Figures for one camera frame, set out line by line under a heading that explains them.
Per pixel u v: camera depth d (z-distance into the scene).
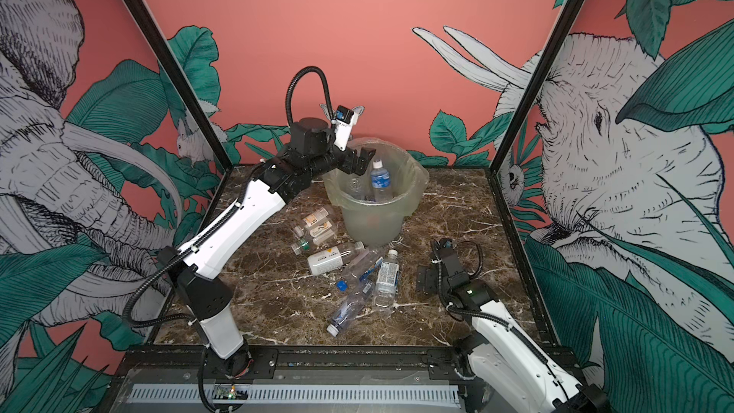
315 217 0.98
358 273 0.86
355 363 0.75
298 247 0.93
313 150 0.55
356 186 0.93
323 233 0.94
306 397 0.70
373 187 0.96
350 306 0.83
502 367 0.57
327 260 0.87
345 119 0.60
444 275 0.61
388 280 0.84
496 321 0.50
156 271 0.86
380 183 0.95
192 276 0.42
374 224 0.97
